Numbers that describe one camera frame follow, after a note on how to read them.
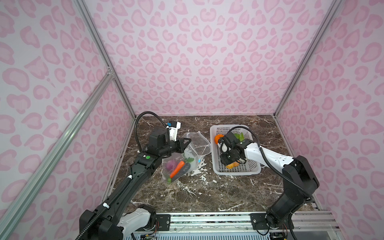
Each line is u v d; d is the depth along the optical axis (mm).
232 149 674
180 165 885
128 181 461
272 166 474
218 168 909
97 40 785
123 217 540
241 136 932
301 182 452
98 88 803
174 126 656
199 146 1031
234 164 852
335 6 692
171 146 633
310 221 746
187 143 719
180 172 867
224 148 790
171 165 879
